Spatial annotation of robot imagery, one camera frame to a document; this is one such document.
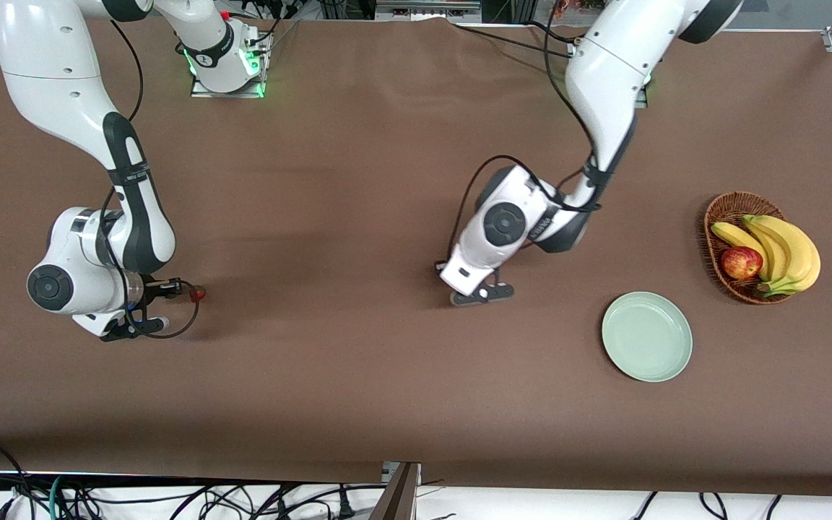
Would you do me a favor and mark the yellow banana bunch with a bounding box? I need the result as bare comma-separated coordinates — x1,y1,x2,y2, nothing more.
757,215,821,298

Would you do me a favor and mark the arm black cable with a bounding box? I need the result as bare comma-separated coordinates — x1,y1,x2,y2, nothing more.
447,18,605,268
98,20,202,340

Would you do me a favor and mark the black tangled cable bundle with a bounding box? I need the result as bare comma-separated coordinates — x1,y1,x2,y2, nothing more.
264,482,360,520
62,482,261,520

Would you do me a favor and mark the table cover cloth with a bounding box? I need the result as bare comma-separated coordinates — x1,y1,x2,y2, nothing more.
0,11,832,499

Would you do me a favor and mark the long black table cable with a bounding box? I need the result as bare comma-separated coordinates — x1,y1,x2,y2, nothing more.
451,24,579,59

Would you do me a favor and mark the short black table cable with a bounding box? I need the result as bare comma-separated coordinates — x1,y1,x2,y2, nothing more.
526,19,579,46

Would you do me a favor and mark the brown wicker basket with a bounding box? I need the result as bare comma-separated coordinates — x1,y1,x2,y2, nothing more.
703,191,796,306

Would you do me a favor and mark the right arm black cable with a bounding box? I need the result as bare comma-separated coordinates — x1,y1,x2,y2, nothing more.
98,20,202,340

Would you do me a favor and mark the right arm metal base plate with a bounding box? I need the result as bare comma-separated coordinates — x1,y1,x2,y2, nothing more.
191,32,267,98

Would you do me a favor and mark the pale green round plate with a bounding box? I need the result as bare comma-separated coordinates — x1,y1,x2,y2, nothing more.
601,291,693,383

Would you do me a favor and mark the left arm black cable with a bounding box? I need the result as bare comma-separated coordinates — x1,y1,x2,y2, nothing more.
447,18,605,268

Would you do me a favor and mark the colourful toy pile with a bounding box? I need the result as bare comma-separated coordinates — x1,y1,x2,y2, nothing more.
550,0,594,20

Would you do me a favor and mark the grey metal box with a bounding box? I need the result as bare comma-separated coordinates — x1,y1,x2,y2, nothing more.
375,0,482,22

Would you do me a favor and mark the small yellow banana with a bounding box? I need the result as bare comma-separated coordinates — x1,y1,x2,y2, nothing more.
710,220,771,282

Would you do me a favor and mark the red apple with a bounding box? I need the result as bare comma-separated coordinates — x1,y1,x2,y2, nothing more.
720,246,764,282

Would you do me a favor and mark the black base cable bundle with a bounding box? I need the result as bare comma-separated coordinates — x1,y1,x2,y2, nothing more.
232,0,301,55

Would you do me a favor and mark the aluminium camera post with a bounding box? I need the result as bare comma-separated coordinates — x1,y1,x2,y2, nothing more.
369,461,423,520

